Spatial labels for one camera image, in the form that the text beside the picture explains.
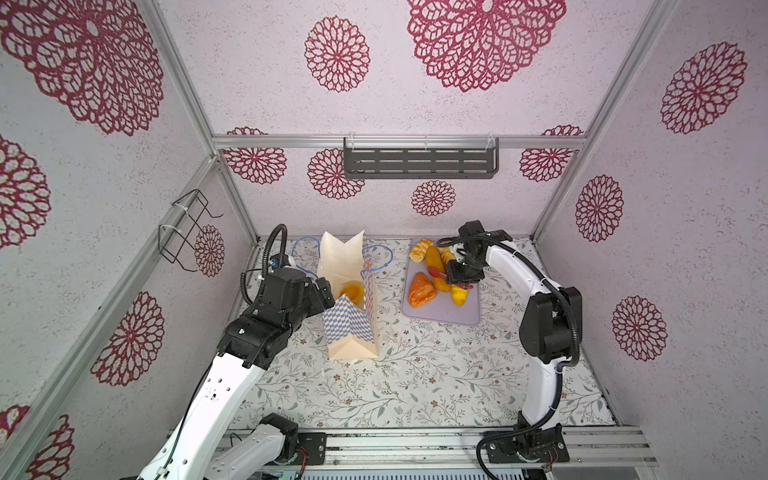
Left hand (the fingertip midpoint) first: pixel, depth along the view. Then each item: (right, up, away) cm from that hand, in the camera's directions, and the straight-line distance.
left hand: (313, 295), depth 72 cm
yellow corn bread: (+42, -3, +28) cm, 51 cm away
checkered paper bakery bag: (+8, -8, +8) cm, 14 cm away
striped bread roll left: (+30, +12, +41) cm, 52 cm away
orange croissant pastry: (+30, -1, +29) cm, 41 cm away
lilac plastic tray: (+37, -7, +28) cm, 47 cm away
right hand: (+39, +4, +23) cm, 45 cm away
